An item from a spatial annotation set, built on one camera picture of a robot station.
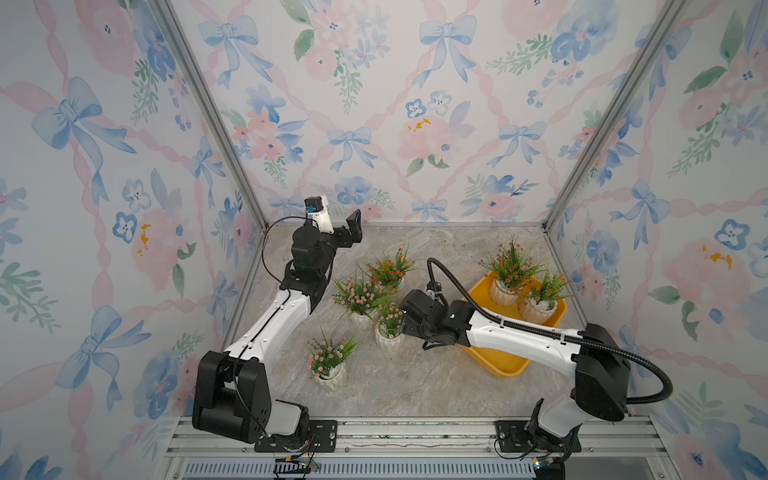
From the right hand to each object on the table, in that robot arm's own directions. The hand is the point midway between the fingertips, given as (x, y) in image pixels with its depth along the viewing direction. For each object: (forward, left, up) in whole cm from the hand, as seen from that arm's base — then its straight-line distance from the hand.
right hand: (398, 318), depth 84 cm
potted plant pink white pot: (-6, +3, -4) cm, 8 cm away
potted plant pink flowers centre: (+3, +10, +6) cm, 12 cm away
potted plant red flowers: (+14, -34, +4) cm, 37 cm away
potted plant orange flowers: (+11, +2, +6) cm, 13 cm away
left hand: (+18, +14, +24) cm, 33 cm away
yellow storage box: (-10, -28, -7) cm, 30 cm away
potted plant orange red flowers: (+6, -42, -1) cm, 43 cm away
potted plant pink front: (-13, +18, +3) cm, 23 cm away
